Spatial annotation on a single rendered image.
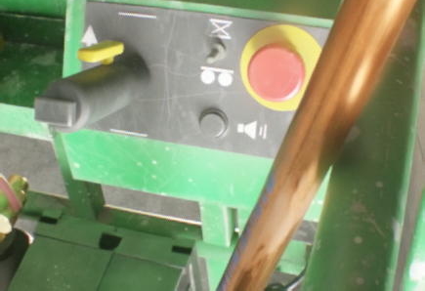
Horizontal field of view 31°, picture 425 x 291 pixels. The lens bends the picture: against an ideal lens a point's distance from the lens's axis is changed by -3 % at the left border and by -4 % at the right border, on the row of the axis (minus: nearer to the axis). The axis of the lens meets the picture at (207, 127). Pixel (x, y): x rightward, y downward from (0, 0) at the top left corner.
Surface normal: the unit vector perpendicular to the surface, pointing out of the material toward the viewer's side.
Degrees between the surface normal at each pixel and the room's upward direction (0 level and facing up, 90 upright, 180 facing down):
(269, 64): 58
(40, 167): 0
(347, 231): 9
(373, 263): 27
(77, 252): 0
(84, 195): 90
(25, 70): 0
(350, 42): 83
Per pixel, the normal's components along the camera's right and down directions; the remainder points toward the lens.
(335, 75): -0.56, 0.55
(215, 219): -0.27, 0.70
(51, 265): -0.07, -0.70
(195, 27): -0.27, 0.22
